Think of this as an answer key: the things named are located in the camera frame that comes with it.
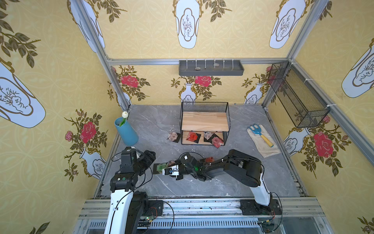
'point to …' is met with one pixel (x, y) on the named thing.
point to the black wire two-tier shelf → (204, 123)
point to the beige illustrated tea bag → (174, 136)
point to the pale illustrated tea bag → (207, 134)
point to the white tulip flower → (124, 114)
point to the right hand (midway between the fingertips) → (163, 173)
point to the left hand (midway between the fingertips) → (151, 156)
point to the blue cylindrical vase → (129, 136)
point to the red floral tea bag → (216, 142)
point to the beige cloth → (266, 145)
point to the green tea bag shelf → (158, 167)
